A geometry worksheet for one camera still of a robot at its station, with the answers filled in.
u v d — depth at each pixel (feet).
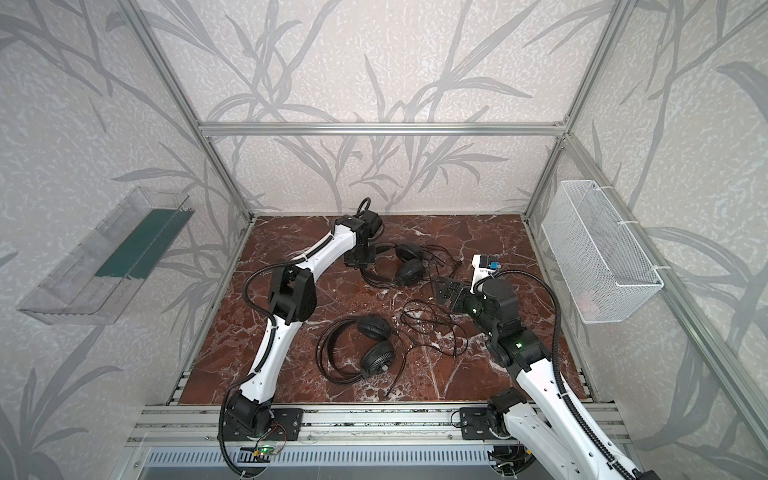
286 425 2.40
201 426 2.45
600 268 2.07
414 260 3.24
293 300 2.07
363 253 2.92
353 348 2.85
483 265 2.11
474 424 2.40
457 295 2.12
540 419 1.93
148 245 2.11
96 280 2.11
